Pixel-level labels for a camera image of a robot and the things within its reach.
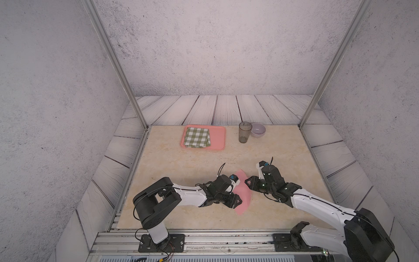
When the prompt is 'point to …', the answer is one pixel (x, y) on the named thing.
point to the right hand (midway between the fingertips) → (247, 182)
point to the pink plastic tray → (217, 134)
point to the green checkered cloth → (197, 137)
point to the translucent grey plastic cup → (244, 129)
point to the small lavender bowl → (258, 129)
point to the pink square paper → (243, 191)
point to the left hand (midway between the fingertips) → (241, 203)
